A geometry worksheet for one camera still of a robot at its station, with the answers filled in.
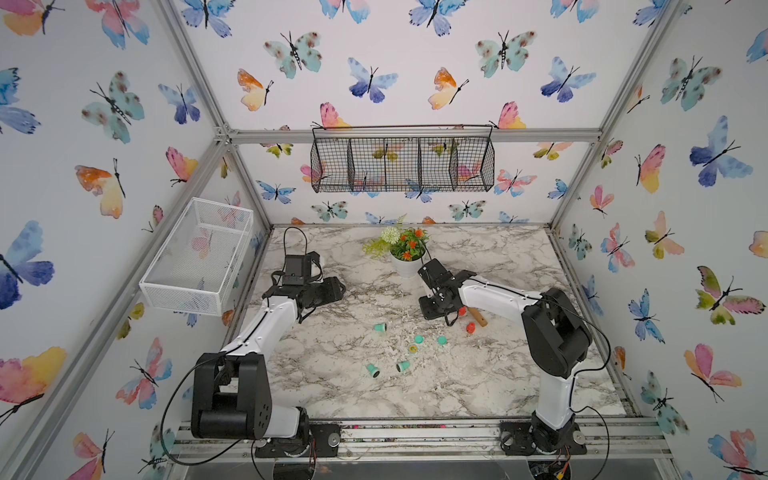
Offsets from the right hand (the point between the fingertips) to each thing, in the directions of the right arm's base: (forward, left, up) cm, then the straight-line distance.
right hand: (429, 308), depth 93 cm
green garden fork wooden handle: (-1, -15, -2) cm, 15 cm away
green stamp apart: (-19, +16, -2) cm, 25 cm away
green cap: (-9, +3, -4) cm, 10 cm away
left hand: (+1, +27, +8) cm, 28 cm away
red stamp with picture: (-5, -13, -3) cm, 14 cm away
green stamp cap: (-8, -4, -4) cm, 10 cm away
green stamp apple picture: (-12, +5, -4) cm, 13 cm away
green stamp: (-17, +7, -3) cm, 19 cm away
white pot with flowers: (+14, +8, +8) cm, 18 cm away
